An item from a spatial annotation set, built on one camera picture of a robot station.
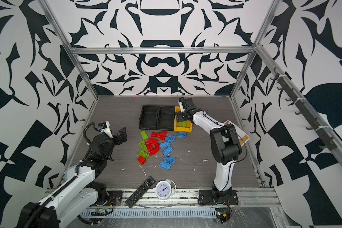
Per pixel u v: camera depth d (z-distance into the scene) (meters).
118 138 0.73
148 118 1.05
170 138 0.94
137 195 0.74
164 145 0.92
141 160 0.87
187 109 0.76
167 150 0.90
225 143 0.51
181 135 0.96
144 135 0.97
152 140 0.92
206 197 0.74
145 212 0.71
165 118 1.08
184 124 0.99
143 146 0.91
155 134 0.96
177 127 0.97
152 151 0.89
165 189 0.75
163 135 0.96
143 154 0.89
